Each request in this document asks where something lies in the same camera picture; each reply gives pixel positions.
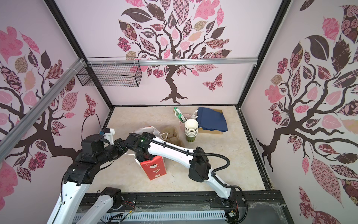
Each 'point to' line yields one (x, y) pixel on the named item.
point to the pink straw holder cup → (182, 125)
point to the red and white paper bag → (156, 167)
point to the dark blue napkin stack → (210, 120)
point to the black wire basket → (110, 75)
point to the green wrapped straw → (178, 113)
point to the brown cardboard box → (201, 130)
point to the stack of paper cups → (191, 129)
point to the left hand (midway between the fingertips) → (133, 145)
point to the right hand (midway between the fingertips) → (147, 161)
